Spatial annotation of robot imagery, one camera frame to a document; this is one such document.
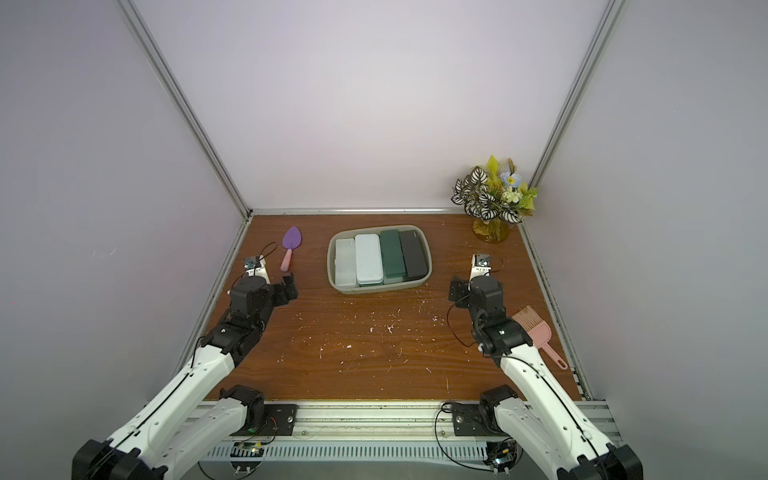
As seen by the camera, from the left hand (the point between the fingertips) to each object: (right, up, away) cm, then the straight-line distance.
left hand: (280, 274), depth 81 cm
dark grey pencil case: (+39, +4, +20) cm, 44 cm away
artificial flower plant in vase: (+62, +22, +7) cm, 67 cm away
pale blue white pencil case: (+23, +3, +20) cm, 31 cm away
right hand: (+53, +1, -2) cm, 54 cm away
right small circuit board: (+58, -42, -11) cm, 72 cm away
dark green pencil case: (+31, +4, +19) cm, 37 cm away
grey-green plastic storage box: (+15, +12, +26) cm, 32 cm away
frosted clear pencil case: (+15, +2, +19) cm, 24 cm away
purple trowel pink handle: (-8, +9, +31) cm, 34 cm away
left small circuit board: (-5, -44, -9) cm, 45 cm away
